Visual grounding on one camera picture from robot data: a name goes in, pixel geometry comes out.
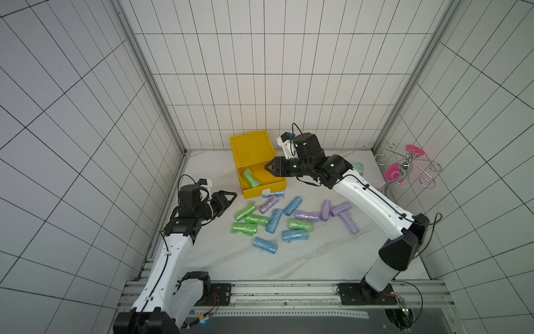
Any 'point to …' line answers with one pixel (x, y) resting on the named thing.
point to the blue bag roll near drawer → (277, 194)
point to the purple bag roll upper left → (270, 202)
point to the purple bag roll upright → (325, 210)
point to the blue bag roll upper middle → (293, 206)
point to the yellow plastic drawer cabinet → (254, 151)
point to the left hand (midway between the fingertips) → (233, 200)
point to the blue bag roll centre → (274, 220)
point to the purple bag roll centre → (309, 216)
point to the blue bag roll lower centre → (288, 235)
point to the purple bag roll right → (348, 223)
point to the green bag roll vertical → (250, 179)
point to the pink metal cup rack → (398, 167)
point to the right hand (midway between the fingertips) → (270, 161)
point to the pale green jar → (360, 168)
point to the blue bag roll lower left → (268, 245)
